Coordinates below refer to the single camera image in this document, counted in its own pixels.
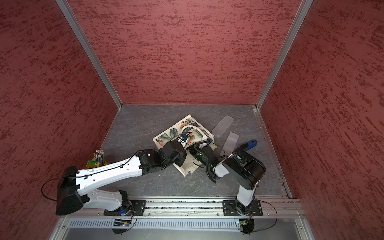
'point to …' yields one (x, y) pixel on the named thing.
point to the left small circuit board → (121, 223)
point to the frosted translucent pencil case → (221, 127)
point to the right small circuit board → (242, 222)
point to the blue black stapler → (249, 145)
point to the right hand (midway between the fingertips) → (183, 144)
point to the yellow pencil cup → (98, 161)
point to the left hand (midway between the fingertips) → (183, 154)
